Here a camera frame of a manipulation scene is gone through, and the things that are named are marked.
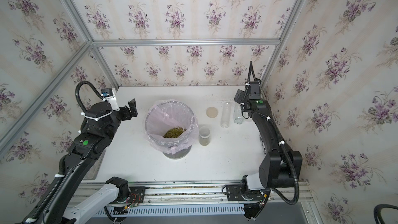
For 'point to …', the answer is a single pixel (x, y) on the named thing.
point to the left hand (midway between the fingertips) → (124, 102)
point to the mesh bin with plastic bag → (171, 127)
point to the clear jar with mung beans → (226, 114)
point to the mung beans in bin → (174, 132)
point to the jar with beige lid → (238, 116)
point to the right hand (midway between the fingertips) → (249, 97)
